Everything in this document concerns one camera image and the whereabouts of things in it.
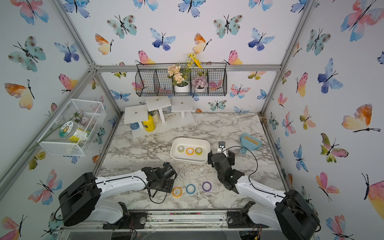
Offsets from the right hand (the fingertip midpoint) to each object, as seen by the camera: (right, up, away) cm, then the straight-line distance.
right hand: (220, 150), depth 85 cm
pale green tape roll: (-24, -1, +15) cm, 28 cm away
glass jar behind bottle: (-43, +22, +24) cm, 54 cm away
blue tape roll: (-15, -22, -2) cm, 27 cm away
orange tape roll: (-18, -3, +14) cm, 23 cm away
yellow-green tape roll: (-12, -3, +14) cm, 19 cm away
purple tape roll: (-8, -20, 0) cm, 22 cm away
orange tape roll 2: (-26, -22, -3) cm, 34 cm away
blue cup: (-57, +14, +21) cm, 62 cm away
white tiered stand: (-30, +24, +17) cm, 42 cm away
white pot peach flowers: (-24, +38, +7) cm, 45 cm away
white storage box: (-23, -7, +12) cm, 26 cm away
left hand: (-29, -20, +1) cm, 35 cm away
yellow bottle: (-46, +14, +17) cm, 51 cm away
